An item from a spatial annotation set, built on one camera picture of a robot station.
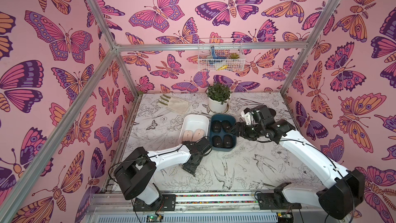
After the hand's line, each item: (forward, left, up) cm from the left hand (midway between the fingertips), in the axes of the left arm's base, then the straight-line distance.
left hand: (202, 160), depth 86 cm
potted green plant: (+35, -10, +17) cm, 40 cm away
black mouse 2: (+23, -15, +1) cm, 27 cm away
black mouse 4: (+11, -15, +2) cm, 19 cm away
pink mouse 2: (+15, +3, +2) cm, 16 cm away
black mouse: (+21, -9, +2) cm, 23 cm away
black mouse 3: (+12, -9, 0) cm, 15 cm away
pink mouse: (+15, +9, +2) cm, 17 cm away
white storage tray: (+26, +7, 0) cm, 27 cm away
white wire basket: (+53, -12, +34) cm, 64 cm away
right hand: (+8, -16, +18) cm, 26 cm away
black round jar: (+32, -47, +4) cm, 57 cm away
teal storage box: (+26, -20, +4) cm, 33 cm away
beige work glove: (+43, +20, 0) cm, 47 cm away
